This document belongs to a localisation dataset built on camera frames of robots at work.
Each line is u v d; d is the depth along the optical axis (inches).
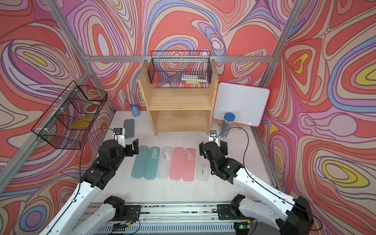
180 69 38.7
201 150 27.9
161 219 28.5
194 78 32.3
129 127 42.4
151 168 35.5
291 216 15.3
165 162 35.7
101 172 20.2
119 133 24.3
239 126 41.3
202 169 34.0
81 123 28.2
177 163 35.8
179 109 33.3
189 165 35.7
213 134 25.5
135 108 43.9
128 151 25.8
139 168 34.8
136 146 26.6
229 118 35.6
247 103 39.8
